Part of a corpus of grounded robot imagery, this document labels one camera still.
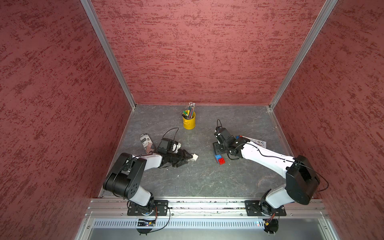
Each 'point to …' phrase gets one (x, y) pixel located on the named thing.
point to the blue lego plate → (217, 157)
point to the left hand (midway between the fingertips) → (190, 161)
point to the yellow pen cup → (189, 123)
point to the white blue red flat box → (257, 142)
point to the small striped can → (147, 143)
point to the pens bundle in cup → (188, 114)
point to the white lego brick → (195, 156)
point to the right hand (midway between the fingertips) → (218, 149)
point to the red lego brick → (221, 161)
